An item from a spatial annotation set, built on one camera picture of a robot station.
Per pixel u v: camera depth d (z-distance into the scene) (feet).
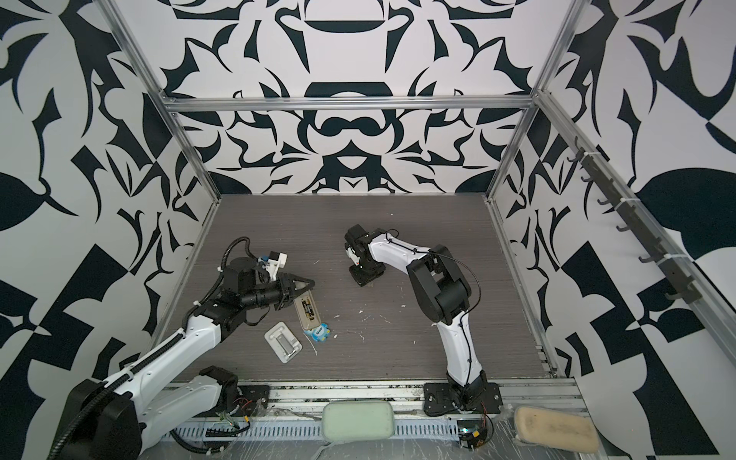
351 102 3.05
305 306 2.39
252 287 2.18
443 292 1.79
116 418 1.27
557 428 2.20
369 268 2.78
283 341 2.71
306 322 2.34
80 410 1.30
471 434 2.33
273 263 2.49
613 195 1.96
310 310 2.40
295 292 2.37
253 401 2.40
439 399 2.44
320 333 2.77
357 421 2.28
